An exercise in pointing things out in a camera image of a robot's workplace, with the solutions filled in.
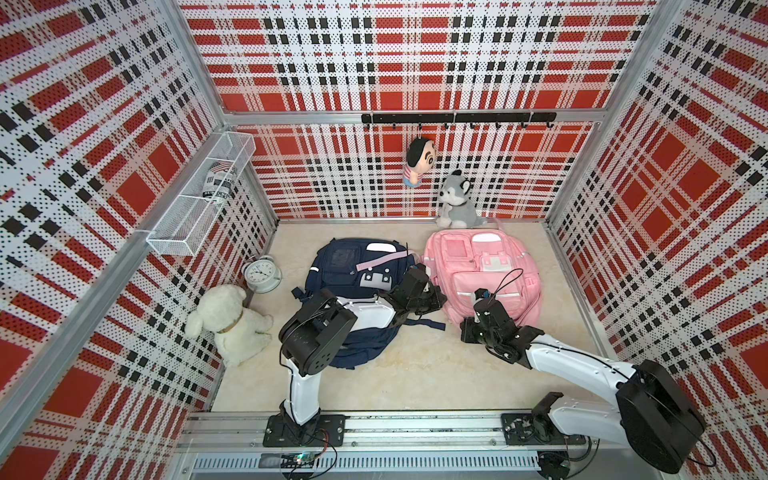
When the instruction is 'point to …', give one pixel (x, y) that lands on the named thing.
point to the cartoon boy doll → (420, 158)
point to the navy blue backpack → (355, 272)
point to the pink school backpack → (461, 261)
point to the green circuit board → (304, 459)
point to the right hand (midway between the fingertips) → (464, 325)
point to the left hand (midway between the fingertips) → (452, 298)
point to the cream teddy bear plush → (239, 333)
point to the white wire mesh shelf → (181, 230)
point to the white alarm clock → (263, 274)
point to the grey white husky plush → (457, 210)
